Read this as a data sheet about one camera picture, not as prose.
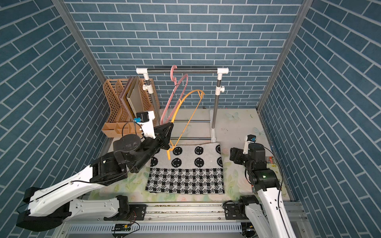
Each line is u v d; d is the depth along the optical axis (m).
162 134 0.47
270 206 0.44
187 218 0.74
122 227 0.72
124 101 0.87
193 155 0.89
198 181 0.80
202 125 1.11
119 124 1.02
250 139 0.65
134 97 0.93
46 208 0.38
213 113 0.91
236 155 0.65
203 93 0.77
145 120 0.46
